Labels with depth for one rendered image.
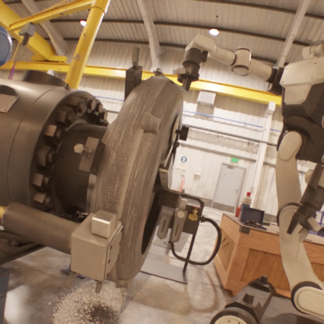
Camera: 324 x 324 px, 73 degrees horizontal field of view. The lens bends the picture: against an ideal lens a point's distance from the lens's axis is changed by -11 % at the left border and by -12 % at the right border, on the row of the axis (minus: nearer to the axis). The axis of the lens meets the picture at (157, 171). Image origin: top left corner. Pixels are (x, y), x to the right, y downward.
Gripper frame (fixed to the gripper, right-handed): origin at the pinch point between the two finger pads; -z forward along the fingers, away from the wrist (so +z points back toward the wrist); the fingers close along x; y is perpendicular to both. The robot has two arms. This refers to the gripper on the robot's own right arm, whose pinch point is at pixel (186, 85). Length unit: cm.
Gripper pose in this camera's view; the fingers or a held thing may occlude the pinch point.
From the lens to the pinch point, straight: 117.5
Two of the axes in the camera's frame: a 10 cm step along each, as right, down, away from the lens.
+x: 6.2, 0.7, -7.8
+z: 2.6, -9.6, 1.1
